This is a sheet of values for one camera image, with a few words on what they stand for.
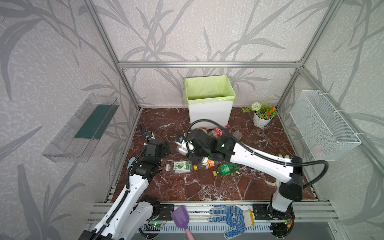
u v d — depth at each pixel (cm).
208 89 100
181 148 67
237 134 99
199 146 52
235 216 72
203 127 100
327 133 64
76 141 63
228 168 82
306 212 75
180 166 86
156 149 58
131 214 56
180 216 72
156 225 71
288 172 42
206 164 85
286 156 92
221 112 91
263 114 99
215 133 99
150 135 68
